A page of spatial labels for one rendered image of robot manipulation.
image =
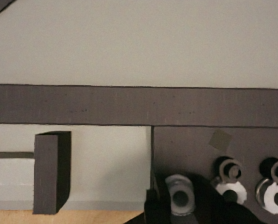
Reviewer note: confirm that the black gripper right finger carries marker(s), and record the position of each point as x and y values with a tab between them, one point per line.
211	208

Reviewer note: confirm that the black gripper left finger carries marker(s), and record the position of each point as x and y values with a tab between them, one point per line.
157	208

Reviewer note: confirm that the dark grey plate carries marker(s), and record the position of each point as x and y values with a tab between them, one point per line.
183	152

